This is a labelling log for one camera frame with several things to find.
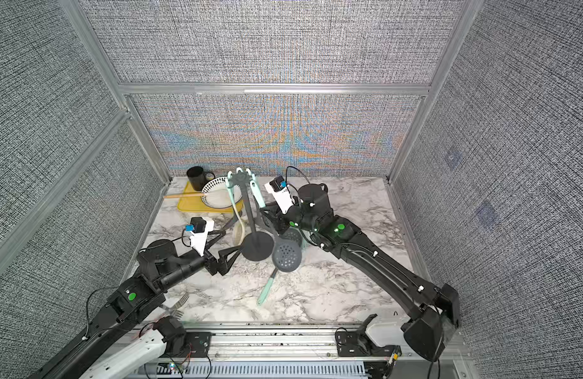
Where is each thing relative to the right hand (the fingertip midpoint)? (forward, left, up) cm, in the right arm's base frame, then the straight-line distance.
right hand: (264, 202), depth 67 cm
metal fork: (-22, +31, -32) cm, 50 cm away
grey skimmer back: (-8, -6, -18) cm, 21 cm away
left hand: (-10, +7, -4) cm, 13 cm away
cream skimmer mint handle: (-14, +2, -34) cm, 37 cm away
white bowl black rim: (+29, +27, -32) cm, 51 cm away
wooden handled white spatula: (+28, +32, -32) cm, 53 cm away
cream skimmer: (+4, +12, -20) cm, 24 cm away
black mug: (+36, +36, -27) cm, 58 cm away
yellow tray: (+25, +36, -33) cm, 55 cm away
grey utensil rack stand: (+4, +7, -35) cm, 36 cm away
